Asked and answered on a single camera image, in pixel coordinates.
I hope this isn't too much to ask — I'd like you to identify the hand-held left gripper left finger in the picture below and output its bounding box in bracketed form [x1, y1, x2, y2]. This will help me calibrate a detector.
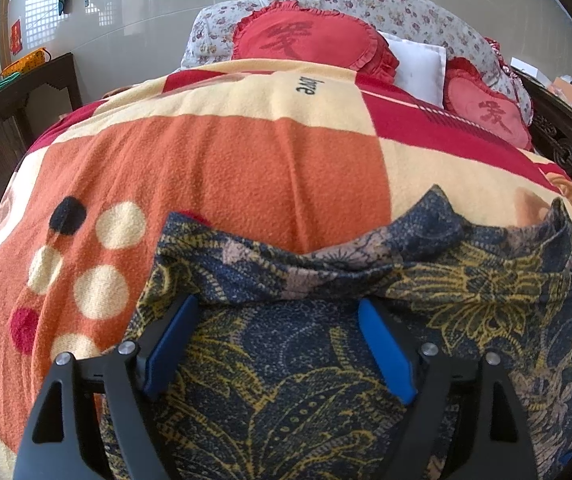
[13, 294, 201, 480]

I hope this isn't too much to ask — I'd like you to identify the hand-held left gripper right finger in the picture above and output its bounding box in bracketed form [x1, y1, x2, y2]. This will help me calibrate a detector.
[358, 299, 539, 480]

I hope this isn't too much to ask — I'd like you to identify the dark floral patterned garment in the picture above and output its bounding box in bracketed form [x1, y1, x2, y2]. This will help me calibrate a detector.
[98, 185, 572, 480]

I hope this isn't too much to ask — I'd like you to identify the orange red cream fleece blanket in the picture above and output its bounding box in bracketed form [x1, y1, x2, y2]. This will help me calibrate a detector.
[0, 58, 572, 466]

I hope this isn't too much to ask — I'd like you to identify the small red heart pillow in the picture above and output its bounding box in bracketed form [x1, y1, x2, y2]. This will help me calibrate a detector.
[443, 57, 534, 151]

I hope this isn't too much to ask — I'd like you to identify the dark wooden cabinet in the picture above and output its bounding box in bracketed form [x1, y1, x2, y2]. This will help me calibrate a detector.
[0, 52, 84, 251]

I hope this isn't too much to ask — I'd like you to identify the white pillow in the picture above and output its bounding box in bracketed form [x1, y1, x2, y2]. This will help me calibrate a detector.
[378, 31, 449, 108]

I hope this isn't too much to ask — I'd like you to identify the orange basket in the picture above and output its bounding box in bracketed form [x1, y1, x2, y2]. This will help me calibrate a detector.
[0, 47, 49, 75]

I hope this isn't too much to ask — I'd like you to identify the large red heart pillow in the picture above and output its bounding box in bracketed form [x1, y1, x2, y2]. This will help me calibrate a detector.
[231, 0, 399, 83]

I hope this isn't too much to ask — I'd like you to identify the dark carved wooden bed frame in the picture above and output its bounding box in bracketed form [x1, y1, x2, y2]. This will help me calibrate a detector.
[508, 67, 572, 201]

